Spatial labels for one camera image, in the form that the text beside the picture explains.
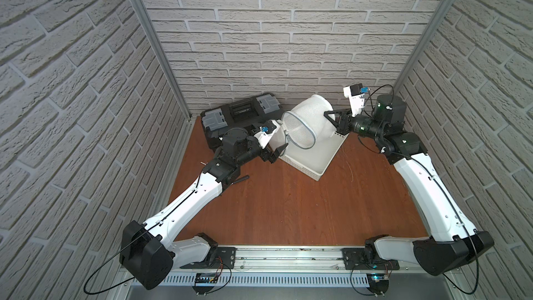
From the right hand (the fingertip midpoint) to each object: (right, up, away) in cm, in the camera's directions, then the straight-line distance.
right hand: (328, 113), depth 67 cm
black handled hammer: (-34, -28, +27) cm, 52 cm away
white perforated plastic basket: (+2, -20, +31) cm, 37 cm away
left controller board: (-43, -60, +5) cm, 73 cm away
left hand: (-16, -6, +4) cm, 17 cm away
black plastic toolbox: (-34, +3, +32) cm, 46 cm away
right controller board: (+18, -59, +4) cm, 62 cm away
